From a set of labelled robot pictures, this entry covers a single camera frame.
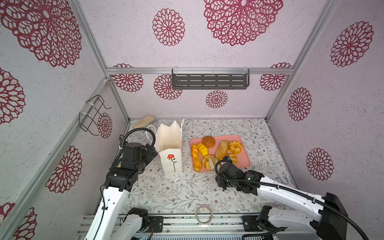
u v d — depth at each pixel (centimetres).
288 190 47
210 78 91
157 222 75
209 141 102
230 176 60
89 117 75
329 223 38
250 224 72
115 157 51
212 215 76
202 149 99
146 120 117
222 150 98
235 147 99
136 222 59
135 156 52
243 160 98
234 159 94
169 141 95
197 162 94
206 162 90
